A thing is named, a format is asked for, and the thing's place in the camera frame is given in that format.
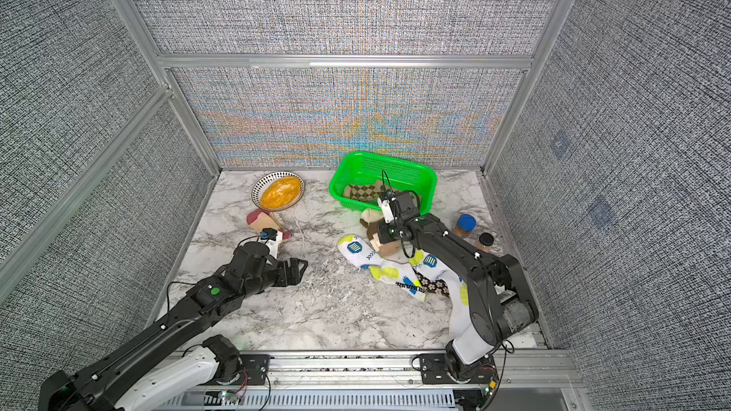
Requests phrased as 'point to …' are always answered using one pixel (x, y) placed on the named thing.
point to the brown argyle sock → (365, 192)
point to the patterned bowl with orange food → (278, 190)
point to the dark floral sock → (437, 285)
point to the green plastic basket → (360, 167)
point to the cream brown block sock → (370, 217)
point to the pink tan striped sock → (263, 219)
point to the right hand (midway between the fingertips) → (382, 218)
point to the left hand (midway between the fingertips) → (301, 261)
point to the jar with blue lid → (464, 225)
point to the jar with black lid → (485, 241)
